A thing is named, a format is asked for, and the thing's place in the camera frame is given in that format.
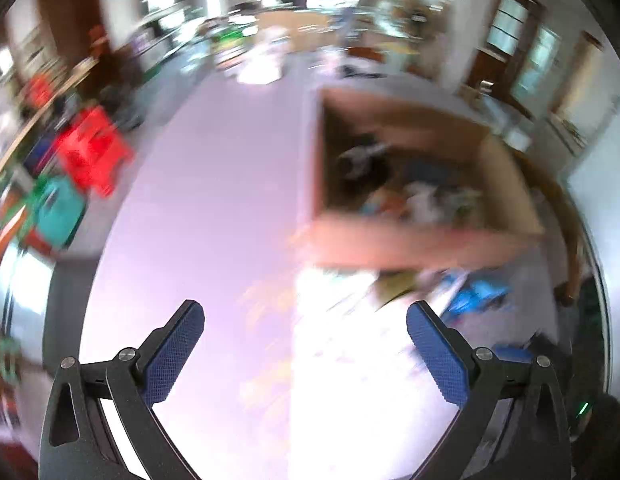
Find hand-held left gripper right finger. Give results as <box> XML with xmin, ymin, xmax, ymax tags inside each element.
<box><xmin>406</xmin><ymin>301</ymin><xmax>573</xmax><ymax>480</ymax></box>

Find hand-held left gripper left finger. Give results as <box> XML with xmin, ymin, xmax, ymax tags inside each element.
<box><xmin>38</xmin><ymin>300</ymin><xmax>206</xmax><ymax>480</ymax></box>

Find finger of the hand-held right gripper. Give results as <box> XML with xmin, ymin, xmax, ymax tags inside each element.
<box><xmin>495</xmin><ymin>332</ymin><xmax>561</xmax><ymax>366</ymax></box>

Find brown cardboard box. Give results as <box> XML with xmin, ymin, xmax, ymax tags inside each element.
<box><xmin>295</xmin><ymin>87</ymin><xmax>546</xmax><ymax>268</ymax></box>

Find black and white panda plush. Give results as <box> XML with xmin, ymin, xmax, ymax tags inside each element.
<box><xmin>337</xmin><ymin>132</ymin><xmax>391</xmax><ymax>181</ymax></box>

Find light blue plastic toy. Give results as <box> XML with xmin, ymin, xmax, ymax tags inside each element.
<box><xmin>442</xmin><ymin>270</ymin><xmax>511</xmax><ymax>313</ymax></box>

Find wooden chair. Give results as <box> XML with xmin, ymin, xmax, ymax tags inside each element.
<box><xmin>515</xmin><ymin>152</ymin><xmax>591</xmax><ymax>306</ymax></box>

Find red plastic stool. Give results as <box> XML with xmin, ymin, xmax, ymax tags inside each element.
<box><xmin>55</xmin><ymin>107</ymin><xmax>136</xmax><ymax>196</ymax></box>

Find white tissue box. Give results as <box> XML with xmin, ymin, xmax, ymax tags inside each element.
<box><xmin>235</xmin><ymin>45</ymin><xmax>286</xmax><ymax>84</ymax></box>

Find brown door with glass panes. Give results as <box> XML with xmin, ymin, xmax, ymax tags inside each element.
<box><xmin>467</xmin><ymin>0</ymin><xmax>546</xmax><ymax>96</ymax></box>

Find green lidded jar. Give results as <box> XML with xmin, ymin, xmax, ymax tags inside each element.
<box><xmin>210</xmin><ymin>27</ymin><xmax>247</xmax><ymax>61</ymax></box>

